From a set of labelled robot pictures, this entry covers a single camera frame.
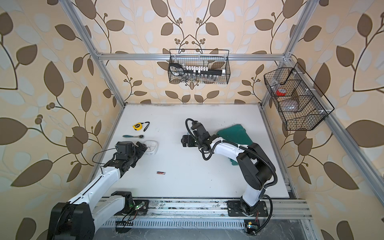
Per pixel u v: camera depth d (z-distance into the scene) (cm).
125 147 66
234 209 73
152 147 94
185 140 81
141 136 100
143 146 81
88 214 43
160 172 85
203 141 68
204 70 81
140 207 74
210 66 96
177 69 84
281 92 81
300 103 74
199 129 70
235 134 102
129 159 69
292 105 73
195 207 76
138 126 105
